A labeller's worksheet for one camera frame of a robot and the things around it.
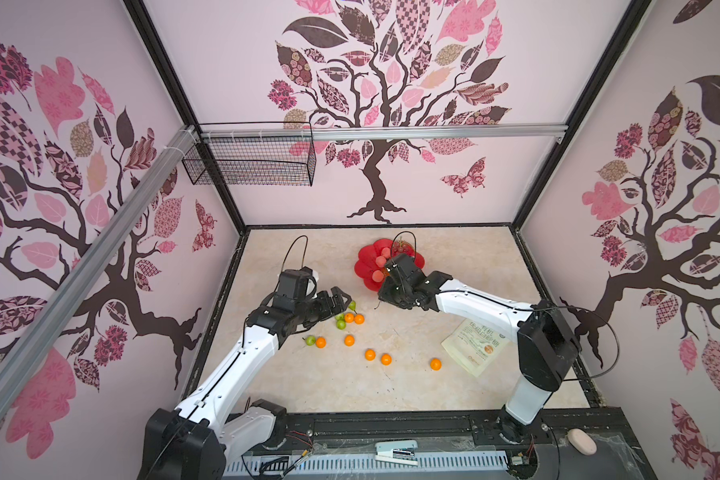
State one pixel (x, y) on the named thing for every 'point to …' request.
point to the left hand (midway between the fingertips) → (340, 309)
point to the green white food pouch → (479, 348)
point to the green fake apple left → (310, 340)
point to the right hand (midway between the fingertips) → (379, 290)
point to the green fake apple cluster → (341, 321)
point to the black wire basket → (251, 162)
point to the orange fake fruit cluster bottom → (349, 340)
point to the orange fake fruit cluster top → (349, 317)
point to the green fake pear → (353, 305)
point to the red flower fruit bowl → (367, 256)
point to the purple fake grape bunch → (402, 246)
